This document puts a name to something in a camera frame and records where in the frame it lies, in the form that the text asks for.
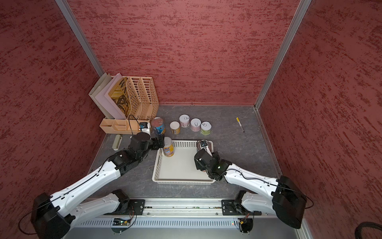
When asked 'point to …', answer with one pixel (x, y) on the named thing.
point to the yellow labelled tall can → (168, 148)
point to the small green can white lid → (206, 127)
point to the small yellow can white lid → (175, 127)
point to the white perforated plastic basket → (180, 169)
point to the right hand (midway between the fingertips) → (205, 159)
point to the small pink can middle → (195, 124)
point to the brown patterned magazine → (119, 93)
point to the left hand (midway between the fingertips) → (156, 138)
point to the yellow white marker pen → (239, 122)
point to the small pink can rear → (184, 120)
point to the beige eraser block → (117, 143)
